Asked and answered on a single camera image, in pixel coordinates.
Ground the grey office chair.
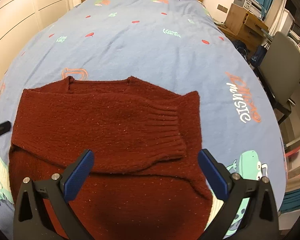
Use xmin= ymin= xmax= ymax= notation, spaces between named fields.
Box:
xmin=254 ymin=31 xmax=300 ymax=124

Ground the white wardrobe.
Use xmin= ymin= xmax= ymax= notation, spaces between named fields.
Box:
xmin=0 ymin=0 xmax=81 ymax=81

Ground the blue cartoon print bedsheet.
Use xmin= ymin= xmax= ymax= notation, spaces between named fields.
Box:
xmin=0 ymin=0 xmax=286 ymax=239

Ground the dark red knit sweater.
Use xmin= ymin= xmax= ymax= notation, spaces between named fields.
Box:
xmin=9 ymin=77 xmax=212 ymax=239

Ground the wall power socket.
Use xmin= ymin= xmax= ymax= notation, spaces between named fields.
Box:
xmin=217 ymin=4 xmax=228 ymax=13

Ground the wooden bedside cabinet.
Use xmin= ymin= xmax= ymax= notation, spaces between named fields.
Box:
xmin=218 ymin=3 xmax=269 ymax=53

